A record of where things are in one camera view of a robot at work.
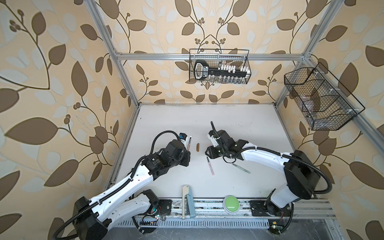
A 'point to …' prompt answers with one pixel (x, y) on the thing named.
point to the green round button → (231, 204)
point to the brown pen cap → (197, 147)
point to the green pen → (241, 168)
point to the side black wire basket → (326, 104)
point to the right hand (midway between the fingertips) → (208, 153)
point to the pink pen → (211, 169)
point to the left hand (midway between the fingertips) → (191, 153)
